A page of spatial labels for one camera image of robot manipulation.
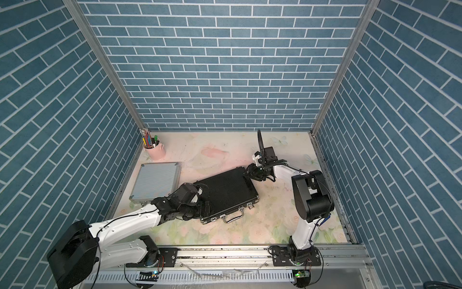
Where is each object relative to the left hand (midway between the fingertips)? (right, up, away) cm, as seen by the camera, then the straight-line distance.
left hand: (212, 215), depth 81 cm
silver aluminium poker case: (-33, +13, +14) cm, 38 cm away
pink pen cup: (-36, +30, +20) cm, 51 cm away
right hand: (+16, +16, +13) cm, 26 cm away
